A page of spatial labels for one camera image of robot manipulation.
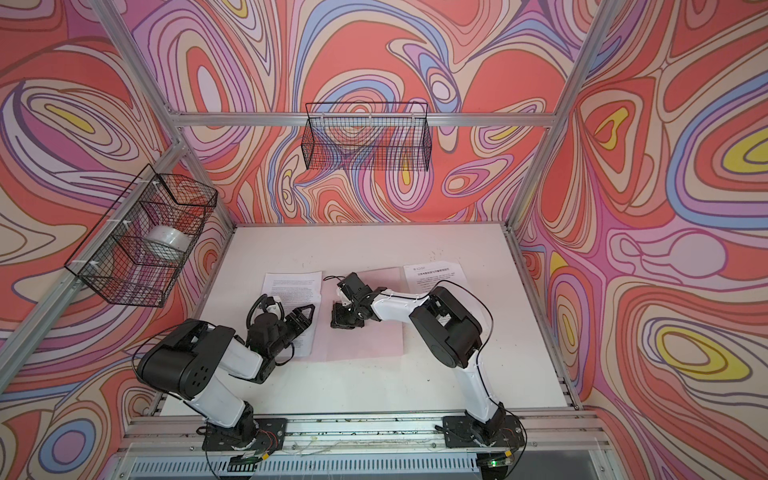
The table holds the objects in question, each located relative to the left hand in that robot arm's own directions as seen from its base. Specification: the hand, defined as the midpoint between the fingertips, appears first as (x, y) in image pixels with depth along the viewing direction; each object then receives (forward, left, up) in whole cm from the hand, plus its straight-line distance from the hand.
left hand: (314, 310), depth 92 cm
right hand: (-5, -7, -3) cm, 9 cm away
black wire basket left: (+1, +35, +31) cm, 46 cm away
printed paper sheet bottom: (+14, -35, -3) cm, 38 cm away
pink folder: (-9, -19, -2) cm, 21 cm away
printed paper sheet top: (+9, +8, -3) cm, 13 cm away
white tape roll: (+4, +32, +28) cm, 42 cm away
